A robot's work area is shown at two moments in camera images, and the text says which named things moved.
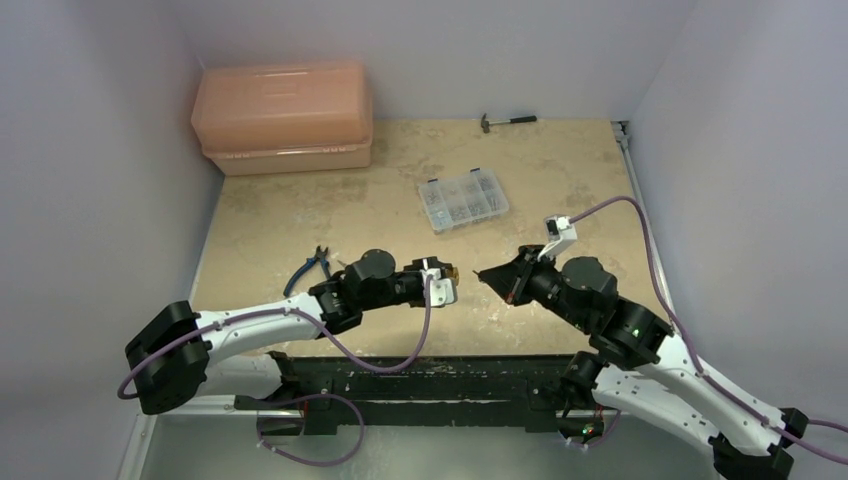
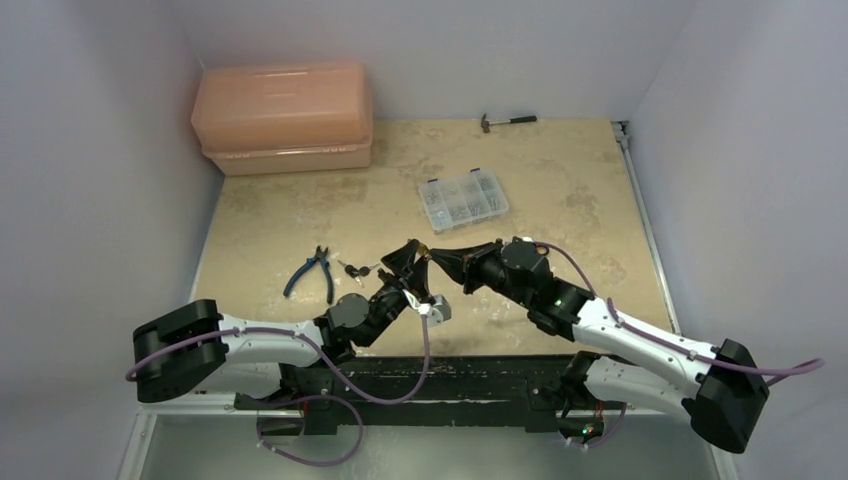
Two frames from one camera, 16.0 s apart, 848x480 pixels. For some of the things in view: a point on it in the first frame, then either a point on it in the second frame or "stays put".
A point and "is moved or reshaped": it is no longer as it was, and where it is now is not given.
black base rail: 422,391 stays put
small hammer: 524,119 stays put
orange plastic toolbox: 260,118 stays put
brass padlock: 452,272 is moved or reshaped
